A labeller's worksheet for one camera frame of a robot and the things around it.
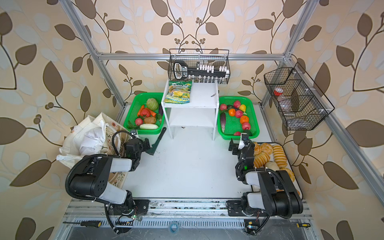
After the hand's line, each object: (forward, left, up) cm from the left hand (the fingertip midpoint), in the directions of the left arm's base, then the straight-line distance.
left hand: (138, 138), depth 94 cm
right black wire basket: (+5, -89, +29) cm, 94 cm away
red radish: (+15, +5, -2) cm, 16 cm away
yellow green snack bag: (+11, -27, +30) cm, 42 cm away
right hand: (-2, -64, +4) cm, 64 cm away
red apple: (+12, -70, +1) cm, 71 cm away
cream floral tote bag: (-8, +6, +12) cm, 16 cm away
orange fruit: (+19, -70, -1) cm, 73 cm away
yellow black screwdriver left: (-44, +12, -4) cm, 46 cm away
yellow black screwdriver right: (-41, -91, -4) cm, 100 cm away
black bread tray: (-7, -85, -4) cm, 85 cm away
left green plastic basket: (+33, +8, +2) cm, 34 cm away
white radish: (+12, -3, -3) cm, 13 cm away
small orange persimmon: (+25, -62, 0) cm, 67 cm away
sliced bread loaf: (-8, -87, -2) cm, 88 cm away
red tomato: (+23, +1, 0) cm, 23 cm away
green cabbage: (+28, -3, +3) cm, 28 cm away
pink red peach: (+24, -67, -1) cm, 72 cm away
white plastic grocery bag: (-10, +17, +14) cm, 24 cm away
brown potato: (+16, -3, -1) cm, 17 cm away
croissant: (-3, -80, -1) cm, 80 cm away
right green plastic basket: (+15, -60, -5) cm, 62 cm away
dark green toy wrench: (-5, -9, -4) cm, 11 cm away
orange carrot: (+23, +6, -1) cm, 24 cm away
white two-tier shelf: (+14, -39, +11) cm, 43 cm away
